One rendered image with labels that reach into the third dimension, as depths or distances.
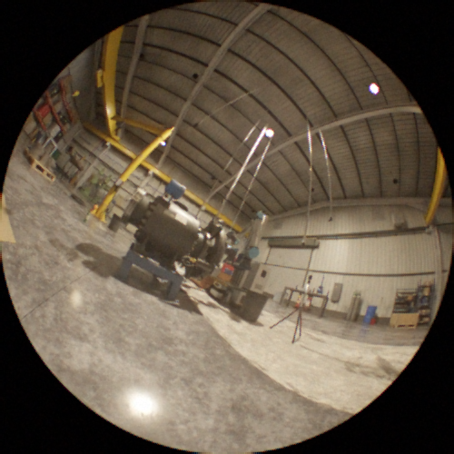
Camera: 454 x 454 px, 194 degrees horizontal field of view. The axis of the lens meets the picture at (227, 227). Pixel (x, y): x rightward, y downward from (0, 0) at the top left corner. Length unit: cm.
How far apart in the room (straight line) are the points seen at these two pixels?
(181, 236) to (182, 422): 130
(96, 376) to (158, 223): 116
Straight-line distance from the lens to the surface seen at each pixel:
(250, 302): 170
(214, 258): 141
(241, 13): 872
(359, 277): 917
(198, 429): 49
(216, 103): 947
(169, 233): 128
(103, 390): 48
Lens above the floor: 44
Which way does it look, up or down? 19 degrees up
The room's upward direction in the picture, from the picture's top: 25 degrees clockwise
